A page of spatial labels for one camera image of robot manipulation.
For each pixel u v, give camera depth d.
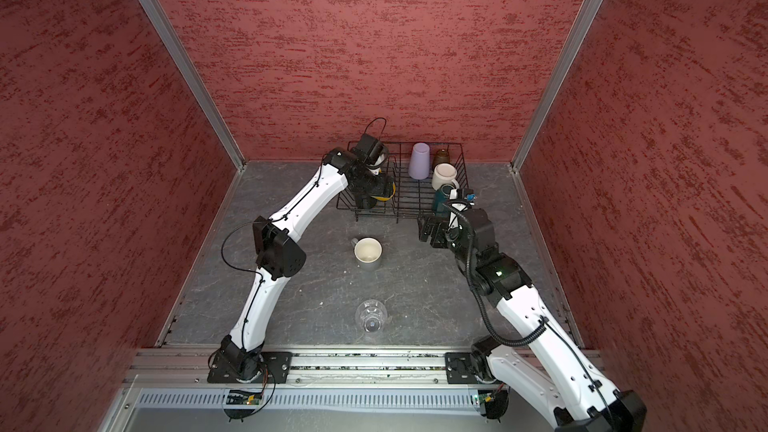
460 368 0.74
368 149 0.72
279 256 0.57
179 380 0.75
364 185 0.79
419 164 1.10
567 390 0.40
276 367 0.74
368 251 0.90
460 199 0.63
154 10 0.78
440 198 1.01
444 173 1.06
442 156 1.12
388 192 0.83
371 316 0.81
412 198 1.09
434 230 0.65
